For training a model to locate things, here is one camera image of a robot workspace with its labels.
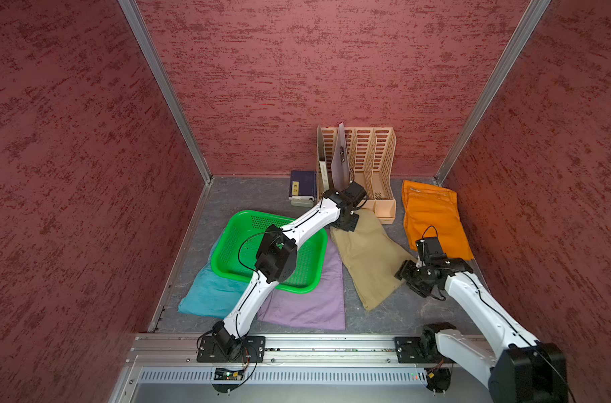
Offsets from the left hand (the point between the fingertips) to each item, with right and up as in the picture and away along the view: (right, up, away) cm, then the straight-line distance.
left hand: (344, 228), depth 93 cm
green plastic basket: (-40, -3, 0) cm, 40 cm away
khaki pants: (+11, -11, 0) cm, 16 cm away
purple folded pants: (-9, -26, -13) cm, 30 cm away
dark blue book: (-17, +19, +25) cm, 36 cm away
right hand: (+18, -18, -11) cm, 27 cm away
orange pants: (+40, +6, +13) cm, 42 cm away
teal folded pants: (-46, -21, -11) cm, 52 cm away
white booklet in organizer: (-8, +19, -3) cm, 21 cm away
